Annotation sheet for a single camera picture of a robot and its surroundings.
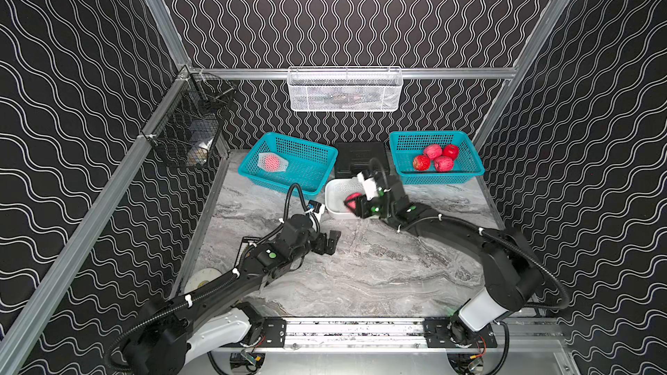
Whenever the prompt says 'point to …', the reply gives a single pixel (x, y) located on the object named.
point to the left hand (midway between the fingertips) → (328, 226)
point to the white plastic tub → (336, 192)
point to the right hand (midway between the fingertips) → (351, 200)
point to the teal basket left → (310, 163)
